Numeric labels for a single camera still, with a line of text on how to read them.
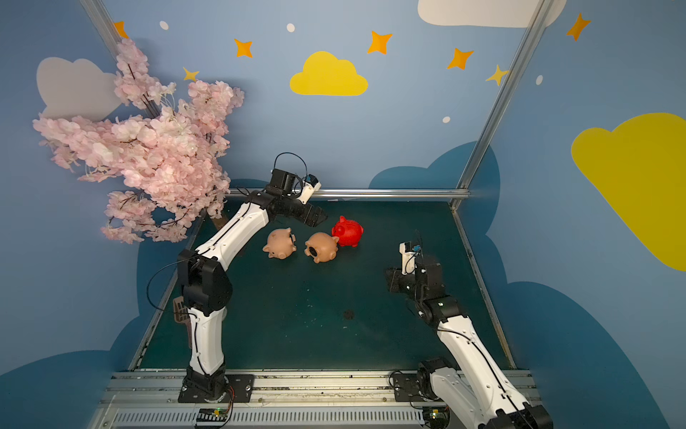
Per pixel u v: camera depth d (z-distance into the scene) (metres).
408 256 0.72
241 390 0.73
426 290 0.60
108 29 0.72
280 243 0.98
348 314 0.91
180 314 0.88
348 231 1.02
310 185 0.81
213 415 0.73
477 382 0.43
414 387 0.75
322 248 0.97
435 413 0.73
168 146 0.62
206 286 0.52
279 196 0.72
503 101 0.87
